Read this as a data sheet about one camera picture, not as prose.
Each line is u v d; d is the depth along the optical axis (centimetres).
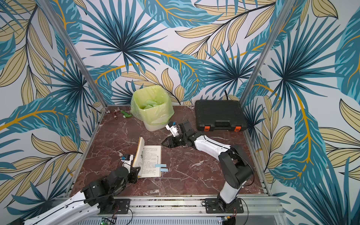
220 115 103
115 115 110
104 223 71
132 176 68
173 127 79
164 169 86
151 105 102
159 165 86
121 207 74
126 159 68
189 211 74
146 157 88
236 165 47
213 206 73
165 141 79
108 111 113
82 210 53
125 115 110
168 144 76
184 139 68
